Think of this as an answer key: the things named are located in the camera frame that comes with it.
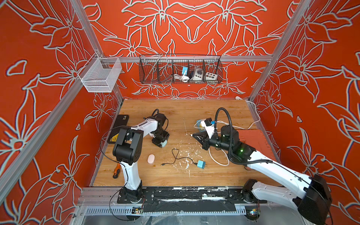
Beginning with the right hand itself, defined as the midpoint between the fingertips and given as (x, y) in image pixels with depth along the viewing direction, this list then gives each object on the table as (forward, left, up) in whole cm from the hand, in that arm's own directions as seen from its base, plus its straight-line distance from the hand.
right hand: (191, 136), depth 70 cm
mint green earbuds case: (+6, +16, -21) cm, 27 cm away
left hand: (+10, +15, -24) cm, 30 cm away
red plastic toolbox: (+10, -43, -19) cm, 48 cm away
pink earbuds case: (-3, +24, -23) cm, 33 cm away
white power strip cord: (+54, -44, -24) cm, 74 cm away
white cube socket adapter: (+44, -15, +5) cm, 47 cm away
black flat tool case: (+25, +51, -21) cm, 60 cm away
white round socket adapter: (+42, -6, +8) cm, 43 cm away
